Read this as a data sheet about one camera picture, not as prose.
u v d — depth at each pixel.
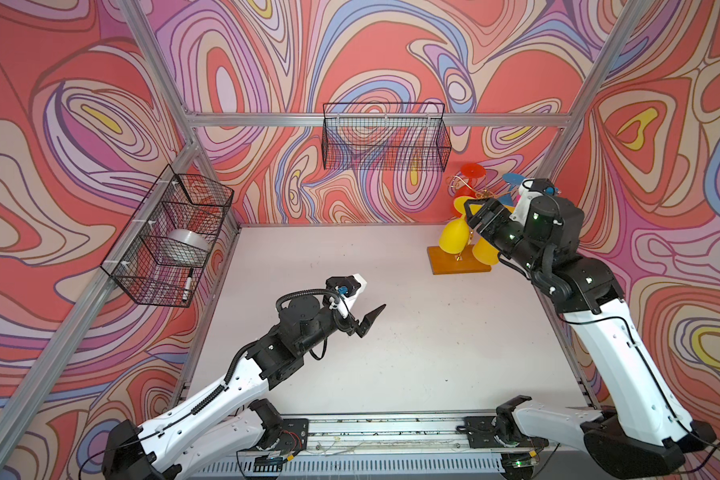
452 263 1.08
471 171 0.89
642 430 0.36
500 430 0.67
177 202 0.74
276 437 0.72
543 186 0.52
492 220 0.52
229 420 0.59
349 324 0.60
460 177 0.88
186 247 0.70
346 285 0.55
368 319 0.60
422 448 0.72
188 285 0.72
